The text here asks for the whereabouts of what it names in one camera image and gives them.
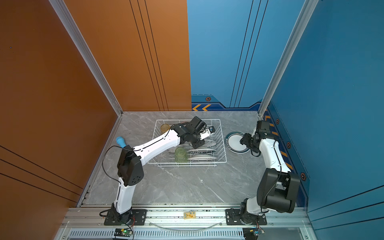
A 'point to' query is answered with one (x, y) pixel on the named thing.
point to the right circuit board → (250, 233)
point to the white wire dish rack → (167, 159)
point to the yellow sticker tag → (188, 215)
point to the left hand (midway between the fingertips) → (202, 137)
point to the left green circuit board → (125, 232)
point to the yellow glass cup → (164, 128)
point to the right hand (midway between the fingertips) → (244, 142)
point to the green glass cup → (181, 155)
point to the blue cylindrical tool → (121, 141)
